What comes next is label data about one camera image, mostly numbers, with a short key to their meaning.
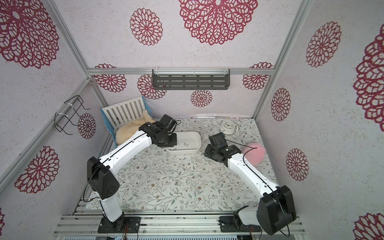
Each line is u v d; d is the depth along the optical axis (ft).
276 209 1.31
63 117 2.40
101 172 1.46
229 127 3.61
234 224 2.13
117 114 3.47
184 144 3.46
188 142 3.49
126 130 3.30
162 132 1.93
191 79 3.13
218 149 2.02
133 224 2.41
